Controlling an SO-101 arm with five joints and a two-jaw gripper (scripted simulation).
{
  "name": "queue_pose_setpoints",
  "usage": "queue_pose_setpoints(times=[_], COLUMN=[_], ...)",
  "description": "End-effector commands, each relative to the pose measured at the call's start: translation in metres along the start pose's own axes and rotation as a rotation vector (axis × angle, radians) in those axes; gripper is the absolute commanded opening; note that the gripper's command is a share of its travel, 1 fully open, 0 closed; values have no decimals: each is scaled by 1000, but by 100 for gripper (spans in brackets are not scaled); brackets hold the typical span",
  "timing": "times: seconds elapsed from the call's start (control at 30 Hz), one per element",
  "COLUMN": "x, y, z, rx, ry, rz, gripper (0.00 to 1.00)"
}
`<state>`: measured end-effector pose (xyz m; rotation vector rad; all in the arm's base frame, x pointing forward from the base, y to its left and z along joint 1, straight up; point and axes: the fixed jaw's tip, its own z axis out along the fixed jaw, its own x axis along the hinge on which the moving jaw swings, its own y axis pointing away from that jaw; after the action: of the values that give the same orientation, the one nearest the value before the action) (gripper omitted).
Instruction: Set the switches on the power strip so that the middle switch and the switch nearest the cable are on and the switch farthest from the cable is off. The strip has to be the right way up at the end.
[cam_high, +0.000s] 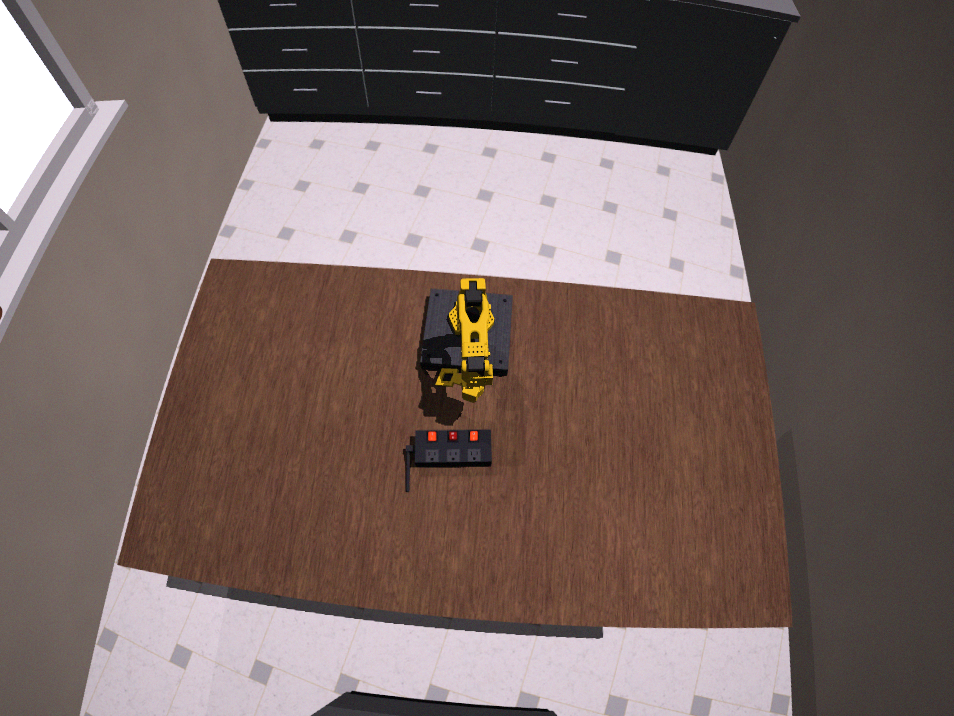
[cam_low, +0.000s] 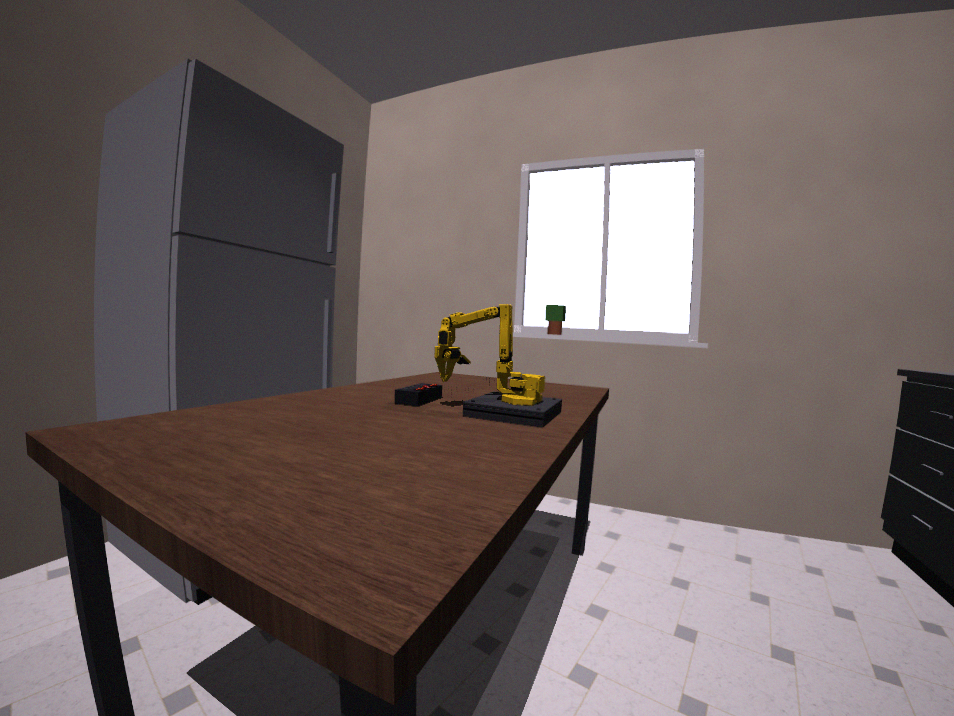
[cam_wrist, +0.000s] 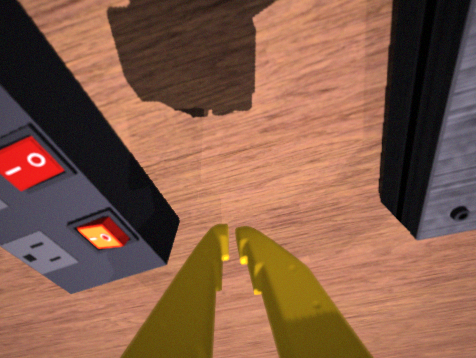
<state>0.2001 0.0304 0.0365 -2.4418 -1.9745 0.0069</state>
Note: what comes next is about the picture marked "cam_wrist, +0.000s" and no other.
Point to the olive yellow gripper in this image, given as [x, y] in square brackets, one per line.
[305, 322]

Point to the grey power strip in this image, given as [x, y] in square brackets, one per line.
[74, 204]

